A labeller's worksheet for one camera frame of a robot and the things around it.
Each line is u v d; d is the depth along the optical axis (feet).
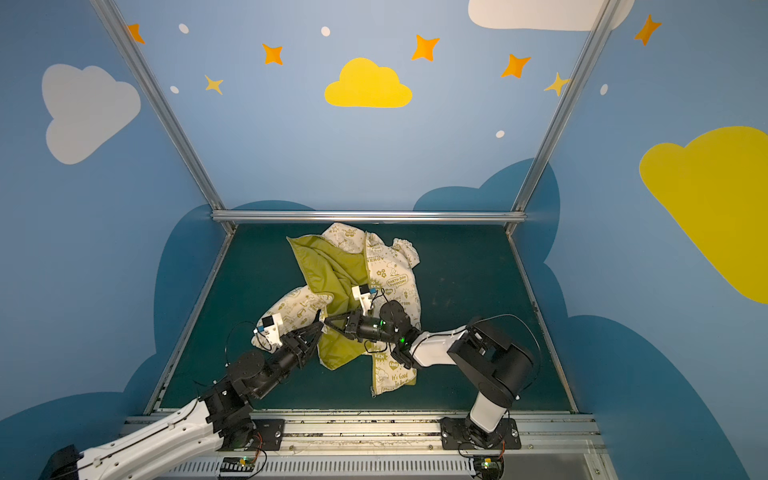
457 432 2.47
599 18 2.35
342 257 3.52
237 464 2.37
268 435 2.42
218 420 1.85
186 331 3.20
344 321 2.43
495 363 1.55
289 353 2.17
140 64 2.52
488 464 2.40
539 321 3.28
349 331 2.29
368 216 3.98
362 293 2.56
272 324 2.31
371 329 2.35
